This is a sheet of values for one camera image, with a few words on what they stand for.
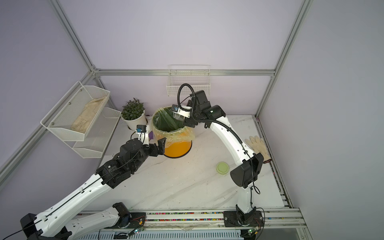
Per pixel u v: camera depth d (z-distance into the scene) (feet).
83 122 2.51
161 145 2.05
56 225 1.26
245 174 1.50
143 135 1.91
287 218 2.51
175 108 2.10
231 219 2.39
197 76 3.12
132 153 1.61
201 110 1.88
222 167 2.98
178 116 2.40
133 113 3.30
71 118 2.47
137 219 2.39
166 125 3.24
